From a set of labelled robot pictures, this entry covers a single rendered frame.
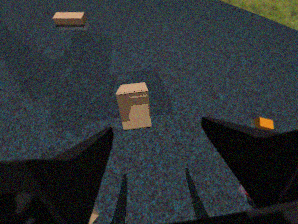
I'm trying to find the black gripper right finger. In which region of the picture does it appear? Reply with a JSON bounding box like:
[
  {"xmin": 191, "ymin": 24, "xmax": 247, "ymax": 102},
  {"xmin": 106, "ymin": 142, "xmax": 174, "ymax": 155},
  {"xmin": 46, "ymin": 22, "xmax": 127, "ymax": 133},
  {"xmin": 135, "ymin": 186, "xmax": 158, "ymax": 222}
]
[{"xmin": 201, "ymin": 117, "xmax": 298, "ymax": 208}]

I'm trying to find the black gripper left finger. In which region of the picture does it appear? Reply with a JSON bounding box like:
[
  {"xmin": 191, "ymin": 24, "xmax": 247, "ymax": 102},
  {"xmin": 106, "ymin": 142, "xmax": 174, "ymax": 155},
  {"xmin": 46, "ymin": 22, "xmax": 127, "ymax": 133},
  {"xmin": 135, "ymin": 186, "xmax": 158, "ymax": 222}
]
[{"xmin": 0, "ymin": 127, "xmax": 113, "ymax": 224}]

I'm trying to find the orange block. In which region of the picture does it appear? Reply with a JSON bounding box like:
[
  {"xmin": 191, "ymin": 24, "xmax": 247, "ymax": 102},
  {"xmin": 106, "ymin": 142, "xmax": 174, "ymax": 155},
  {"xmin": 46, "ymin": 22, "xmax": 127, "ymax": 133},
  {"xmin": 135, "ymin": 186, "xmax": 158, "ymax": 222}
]
[{"xmin": 254, "ymin": 117, "xmax": 274, "ymax": 130}]

